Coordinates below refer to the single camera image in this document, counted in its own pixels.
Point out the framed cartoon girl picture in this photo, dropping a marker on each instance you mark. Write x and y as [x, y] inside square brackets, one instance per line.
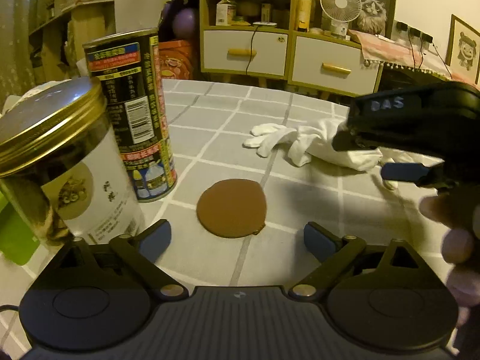
[465, 50]

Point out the brown round coaster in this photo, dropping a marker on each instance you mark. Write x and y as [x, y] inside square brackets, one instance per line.
[230, 208]

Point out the grey checked mat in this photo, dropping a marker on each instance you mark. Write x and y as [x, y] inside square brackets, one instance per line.
[300, 202]

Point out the yellow bottle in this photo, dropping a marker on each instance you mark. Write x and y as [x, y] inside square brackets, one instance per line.
[305, 13]

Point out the green plastic box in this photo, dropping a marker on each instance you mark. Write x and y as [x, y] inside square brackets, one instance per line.
[15, 232]

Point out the patterned curtain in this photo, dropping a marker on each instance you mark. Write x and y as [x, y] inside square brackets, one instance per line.
[18, 26]

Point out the tall wooden shelf cabinet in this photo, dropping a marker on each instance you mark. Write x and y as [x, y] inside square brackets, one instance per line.
[243, 52]

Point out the person's right hand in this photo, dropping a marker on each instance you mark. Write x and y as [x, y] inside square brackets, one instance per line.
[457, 247]

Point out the framed raccoon picture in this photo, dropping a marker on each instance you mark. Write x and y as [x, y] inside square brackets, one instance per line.
[375, 9]

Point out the wooden wall shelving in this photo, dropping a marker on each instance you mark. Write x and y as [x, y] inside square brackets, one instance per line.
[86, 18]

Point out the orange printed bag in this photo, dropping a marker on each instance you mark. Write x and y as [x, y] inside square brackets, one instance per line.
[178, 62]

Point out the wooden white drawer cabinet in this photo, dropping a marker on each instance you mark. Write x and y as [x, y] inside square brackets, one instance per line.
[333, 65]

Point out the small white desk fan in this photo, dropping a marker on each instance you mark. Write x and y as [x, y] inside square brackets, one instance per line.
[341, 2]

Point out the tall black drink can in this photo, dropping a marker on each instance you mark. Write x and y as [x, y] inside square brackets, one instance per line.
[131, 112]

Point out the pink table runner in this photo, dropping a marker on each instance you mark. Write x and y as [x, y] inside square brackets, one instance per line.
[393, 50]

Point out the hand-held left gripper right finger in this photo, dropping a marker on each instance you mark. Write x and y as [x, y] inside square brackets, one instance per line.
[318, 242]

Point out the purple ball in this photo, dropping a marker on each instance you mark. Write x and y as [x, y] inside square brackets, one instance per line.
[186, 22]

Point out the gold lid glass jar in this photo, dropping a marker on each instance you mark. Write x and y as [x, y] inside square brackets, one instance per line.
[56, 138]

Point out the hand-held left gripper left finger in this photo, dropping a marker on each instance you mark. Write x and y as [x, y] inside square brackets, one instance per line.
[155, 238]

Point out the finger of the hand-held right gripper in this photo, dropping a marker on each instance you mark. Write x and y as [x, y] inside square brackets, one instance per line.
[352, 140]
[403, 171]

